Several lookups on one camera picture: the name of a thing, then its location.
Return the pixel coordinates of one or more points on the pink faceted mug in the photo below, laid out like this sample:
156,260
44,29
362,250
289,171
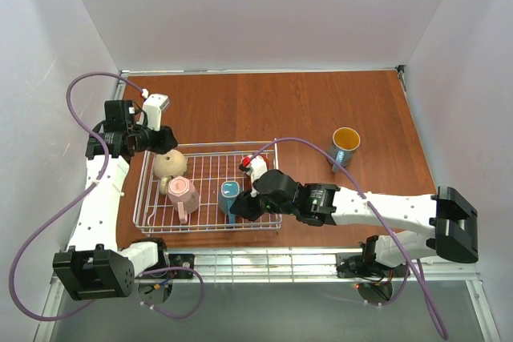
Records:
184,197

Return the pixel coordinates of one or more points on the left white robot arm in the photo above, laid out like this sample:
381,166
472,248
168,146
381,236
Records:
93,267

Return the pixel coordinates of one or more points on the white wire dish rack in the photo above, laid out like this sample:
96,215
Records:
209,165

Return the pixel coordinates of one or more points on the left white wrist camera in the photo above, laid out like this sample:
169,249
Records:
154,105

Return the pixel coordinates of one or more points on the aluminium front rail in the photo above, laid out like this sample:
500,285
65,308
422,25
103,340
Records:
269,265

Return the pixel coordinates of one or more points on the brown glazed mug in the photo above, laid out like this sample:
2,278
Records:
255,168

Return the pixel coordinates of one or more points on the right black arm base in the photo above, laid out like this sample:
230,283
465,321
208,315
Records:
364,265

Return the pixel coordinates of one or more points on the beige round mug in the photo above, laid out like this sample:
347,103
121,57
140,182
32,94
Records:
167,167

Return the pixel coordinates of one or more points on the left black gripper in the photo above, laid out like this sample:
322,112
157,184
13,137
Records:
161,140

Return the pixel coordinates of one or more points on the blue square mug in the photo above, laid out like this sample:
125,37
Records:
228,192

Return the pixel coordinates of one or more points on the tall blue patterned mug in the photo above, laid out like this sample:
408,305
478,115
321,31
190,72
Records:
344,144

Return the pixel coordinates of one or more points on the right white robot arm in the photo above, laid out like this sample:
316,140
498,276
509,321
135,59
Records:
444,224

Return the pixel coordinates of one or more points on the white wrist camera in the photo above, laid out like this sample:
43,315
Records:
154,105
241,166

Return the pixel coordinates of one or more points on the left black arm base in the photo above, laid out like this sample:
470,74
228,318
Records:
176,268

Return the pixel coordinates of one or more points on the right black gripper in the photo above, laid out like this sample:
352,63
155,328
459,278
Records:
248,206

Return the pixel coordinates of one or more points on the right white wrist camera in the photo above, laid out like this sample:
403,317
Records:
241,166

